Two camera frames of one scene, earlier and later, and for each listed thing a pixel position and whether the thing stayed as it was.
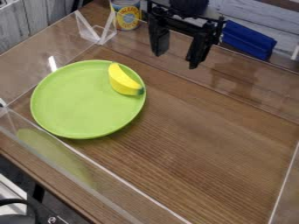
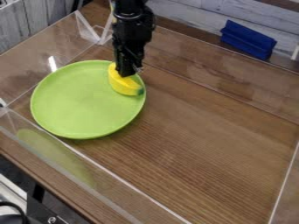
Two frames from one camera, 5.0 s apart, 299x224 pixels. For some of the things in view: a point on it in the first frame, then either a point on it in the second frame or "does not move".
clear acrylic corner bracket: (94, 33) does not move
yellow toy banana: (121, 81) does not move
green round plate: (76, 102) does not move
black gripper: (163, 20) to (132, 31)
